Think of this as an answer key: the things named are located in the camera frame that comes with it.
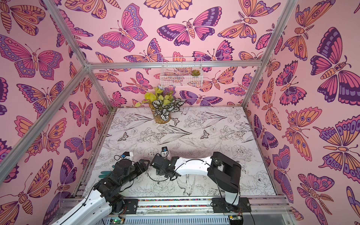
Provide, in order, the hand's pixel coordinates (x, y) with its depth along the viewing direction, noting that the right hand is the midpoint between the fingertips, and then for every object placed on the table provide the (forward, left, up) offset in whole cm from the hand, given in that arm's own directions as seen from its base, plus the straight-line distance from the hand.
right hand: (164, 165), depth 85 cm
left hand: (0, +9, +5) cm, 10 cm away
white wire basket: (+53, -12, +31) cm, 62 cm away
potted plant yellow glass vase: (+34, +2, +20) cm, 40 cm away
